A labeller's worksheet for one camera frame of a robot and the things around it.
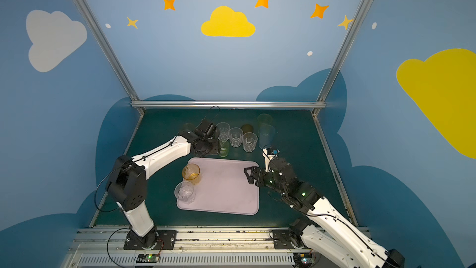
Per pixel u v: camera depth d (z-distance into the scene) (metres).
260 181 0.64
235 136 1.04
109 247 0.68
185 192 0.86
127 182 0.47
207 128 0.71
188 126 0.98
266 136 1.00
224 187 0.91
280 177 0.53
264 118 1.01
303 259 0.71
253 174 0.65
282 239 0.75
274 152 0.66
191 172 0.91
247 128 1.06
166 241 0.74
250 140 1.04
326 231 0.47
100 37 0.85
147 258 0.70
